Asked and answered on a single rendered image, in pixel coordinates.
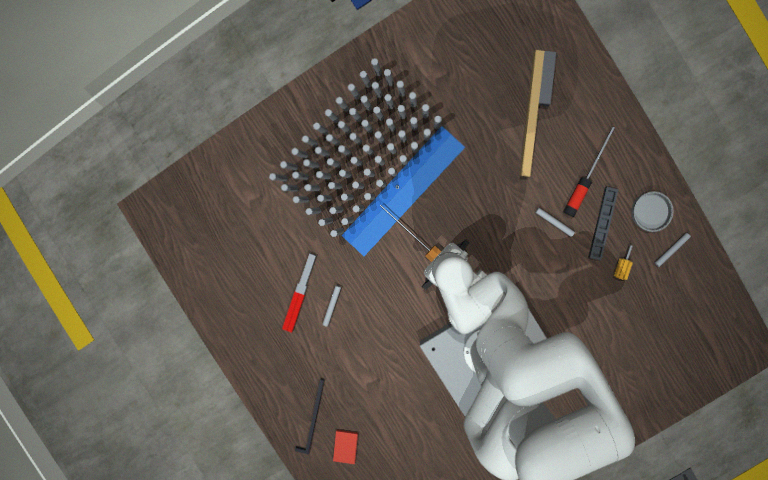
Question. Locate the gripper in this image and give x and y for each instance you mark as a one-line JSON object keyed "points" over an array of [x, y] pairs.
{"points": [[451, 247]]}

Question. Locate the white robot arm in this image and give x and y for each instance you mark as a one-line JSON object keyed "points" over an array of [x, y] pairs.
{"points": [[527, 374]]}

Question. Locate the red rectangular block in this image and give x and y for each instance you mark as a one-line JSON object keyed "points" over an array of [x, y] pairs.
{"points": [[345, 446]]}

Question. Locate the orange-brown hexagonal prism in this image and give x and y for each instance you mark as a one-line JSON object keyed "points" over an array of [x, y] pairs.
{"points": [[432, 253]]}

